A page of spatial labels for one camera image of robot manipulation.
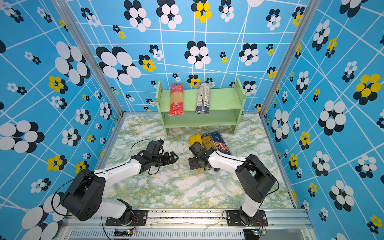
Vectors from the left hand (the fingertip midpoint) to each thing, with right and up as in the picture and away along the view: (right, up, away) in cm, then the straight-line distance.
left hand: (174, 158), depth 89 cm
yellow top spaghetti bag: (+12, +10, +13) cm, 21 cm away
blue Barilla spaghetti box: (+29, +7, +7) cm, 31 cm away
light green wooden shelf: (+31, +30, -2) cm, 43 cm away
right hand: (+15, -3, +3) cm, 15 cm away
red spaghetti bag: (+2, +35, -2) cm, 35 cm away
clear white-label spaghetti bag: (+17, +33, -4) cm, 37 cm away
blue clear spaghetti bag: (+21, +9, +12) cm, 26 cm away
